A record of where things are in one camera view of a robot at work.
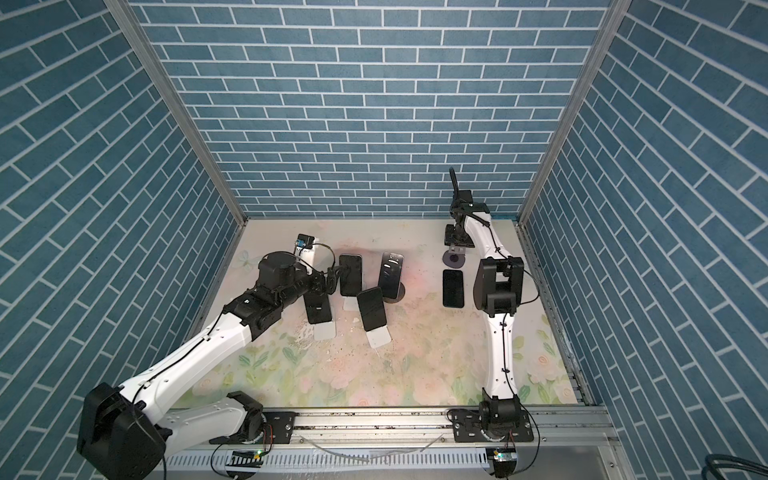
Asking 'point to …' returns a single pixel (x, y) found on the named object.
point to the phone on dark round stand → (390, 275)
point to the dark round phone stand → (401, 290)
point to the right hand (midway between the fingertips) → (460, 242)
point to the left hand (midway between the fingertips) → (335, 264)
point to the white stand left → (324, 330)
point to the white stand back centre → (350, 303)
